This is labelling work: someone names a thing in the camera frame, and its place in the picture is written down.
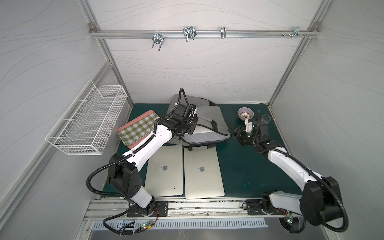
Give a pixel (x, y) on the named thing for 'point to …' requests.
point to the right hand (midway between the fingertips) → (230, 131)
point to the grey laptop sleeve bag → (212, 128)
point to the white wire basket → (85, 127)
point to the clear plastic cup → (266, 118)
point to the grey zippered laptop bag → (206, 109)
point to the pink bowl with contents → (245, 113)
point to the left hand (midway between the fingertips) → (191, 124)
